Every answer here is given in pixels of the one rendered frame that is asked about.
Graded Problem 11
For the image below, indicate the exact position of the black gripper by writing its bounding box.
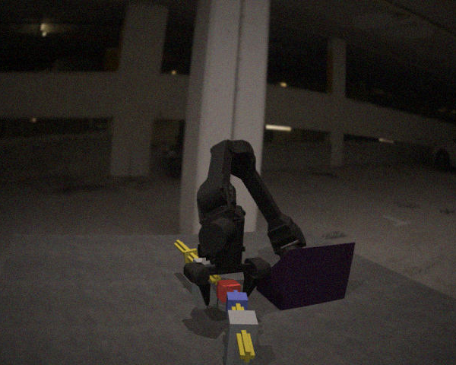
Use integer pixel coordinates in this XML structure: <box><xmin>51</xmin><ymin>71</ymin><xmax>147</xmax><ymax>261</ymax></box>
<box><xmin>183</xmin><ymin>241</ymin><xmax>271</xmax><ymax>306</ymax></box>

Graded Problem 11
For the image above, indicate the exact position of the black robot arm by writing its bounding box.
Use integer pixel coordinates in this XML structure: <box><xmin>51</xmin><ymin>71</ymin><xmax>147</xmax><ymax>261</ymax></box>
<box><xmin>197</xmin><ymin>140</ymin><xmax>306</xmax><ymax>265</ymax></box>

